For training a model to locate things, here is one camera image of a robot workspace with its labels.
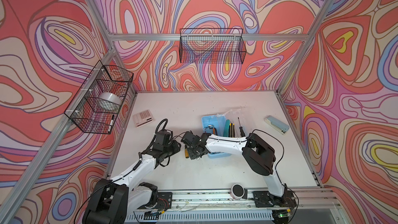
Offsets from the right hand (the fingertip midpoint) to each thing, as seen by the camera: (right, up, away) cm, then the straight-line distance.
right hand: (196, 155), depth 89 cm
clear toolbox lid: (+26, +23, +3) cm, 34 cm away
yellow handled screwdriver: (-5, +4, -9) cm, 11 cm away
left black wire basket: (-49, +28, -22) cm, 61 cm away
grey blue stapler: (+51, +17, +8) cm, 55 cm away
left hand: (-8, +7, -1) cm, 11 cm away
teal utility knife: (+18, +15, +1) cm, 24 cm away
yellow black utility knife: (+21, +14, -1) cm, 25 cm away
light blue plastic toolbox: (+13, +19, +10) cm, 26 cm away
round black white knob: (+20, -11, -17) cm, 29 cm away
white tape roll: (-40, +31, -19) cm, 54 cm away
